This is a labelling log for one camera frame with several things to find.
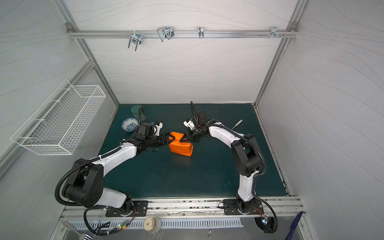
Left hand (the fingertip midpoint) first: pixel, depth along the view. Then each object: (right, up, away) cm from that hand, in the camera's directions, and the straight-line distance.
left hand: (173, 137), depth 87 cm
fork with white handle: (+46, +8, +21) cm, 51 cm away
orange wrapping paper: (+3, -5, -3) cm, 7 cm away
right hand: (+6, 0, -2) cm, 6 cm away
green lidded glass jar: (-29, +17, +16) cm, 37 cm away
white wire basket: (-50, +8, -20) cm, 54 cm away
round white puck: (-4, -33, -27) cm, 43 cm away
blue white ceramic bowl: (-35, +7, +20) cm, 41 cm away
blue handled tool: (+61, -39, -18) cm, 74 cm away
